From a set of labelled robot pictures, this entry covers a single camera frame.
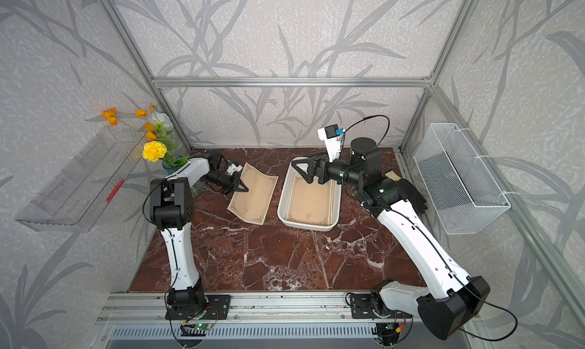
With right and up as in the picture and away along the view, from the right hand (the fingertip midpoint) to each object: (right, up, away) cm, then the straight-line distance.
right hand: (301, 159), depth 63 cm
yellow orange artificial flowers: (-56, +12, +24) cm, 62 cm away
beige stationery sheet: (-22, -19, +33) cm, 44 cm away
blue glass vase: (-49, -1, +21) cm, 53 cm away
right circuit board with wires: (+28, -55, +9) cm, 63 cm away
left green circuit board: (-31, -52, +7) cm, 61 cm away
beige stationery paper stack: (+3, -18, +35) cm, 40 cm away
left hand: (-25, -11, +35) cm, 44 cm away
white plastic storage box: (-7, -16, +36) cm, 40 cm away
